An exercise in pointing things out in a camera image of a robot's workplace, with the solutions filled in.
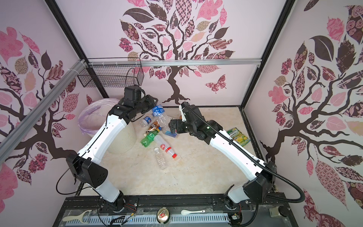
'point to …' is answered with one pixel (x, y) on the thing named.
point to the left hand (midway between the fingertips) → (157, 102)
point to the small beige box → (274, 212)
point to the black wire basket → (112, 72)
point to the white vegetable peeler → (79, 218)
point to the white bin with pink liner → (92, 115)
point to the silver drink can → (163, 215)
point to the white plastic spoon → (185, 212)
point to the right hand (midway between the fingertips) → (176, 122)
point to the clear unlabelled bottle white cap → (161, 160)
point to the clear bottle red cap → (164, 146)
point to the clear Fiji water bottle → (168, 133)
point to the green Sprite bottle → (146, 141)
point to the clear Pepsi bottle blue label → (148, 119)
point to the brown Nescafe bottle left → (154, 126)
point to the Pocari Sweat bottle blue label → (158, 110)
